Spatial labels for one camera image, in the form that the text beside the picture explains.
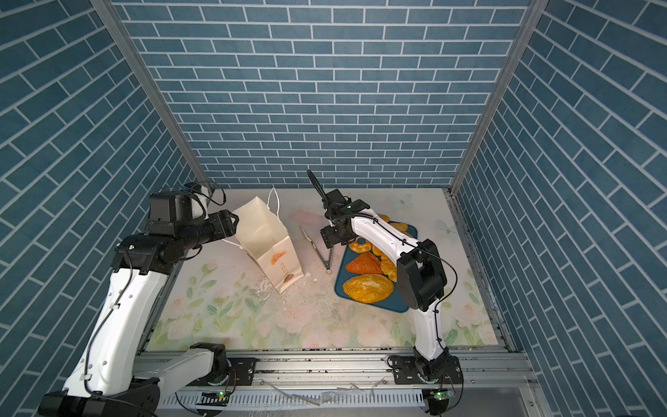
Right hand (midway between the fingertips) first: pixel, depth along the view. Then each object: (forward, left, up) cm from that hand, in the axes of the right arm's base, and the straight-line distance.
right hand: (333, 235), depth 91 cm
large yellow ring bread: (-8, -20, -6) cm, 22 cm away
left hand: (-11, +26, +21) cm, 35 cm away
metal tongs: (-6, +2, -11) cm, 13 cm away
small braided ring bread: (+1, -10, -10) cm, 14 cm away
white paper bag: (-1, +26, -2) cm, 26 cm away
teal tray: (-18, -22, -13) cm, 32 cm away
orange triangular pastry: (-7, -12, -7) cm, 16 cm away
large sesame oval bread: (-16, -13, -6) cm, 22 cm away
